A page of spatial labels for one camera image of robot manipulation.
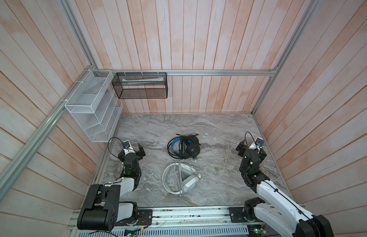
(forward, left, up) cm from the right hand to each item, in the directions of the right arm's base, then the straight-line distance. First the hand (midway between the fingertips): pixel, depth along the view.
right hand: (253, 143), depth 80 cm
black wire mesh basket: (+43, +70, +8) cm, 83 cm away
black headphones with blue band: (+3, +36, -9) cm, 37 cm away
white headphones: (-16, +35, -9) cm, 40 cm away
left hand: (0, +69, -7) cm, 70 cm away
